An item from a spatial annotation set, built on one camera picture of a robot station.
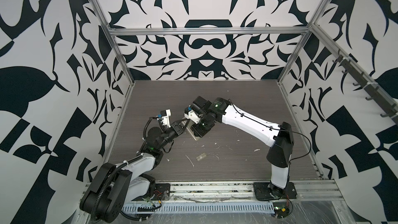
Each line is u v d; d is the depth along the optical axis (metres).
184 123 0.76
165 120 0.74
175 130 0.71
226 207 0.71
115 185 0.43
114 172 0.42
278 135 0.46
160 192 0.72
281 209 0.71
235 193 0.75
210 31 0.90
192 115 0.71
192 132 0.75
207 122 0.64
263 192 0.74
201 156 0.85
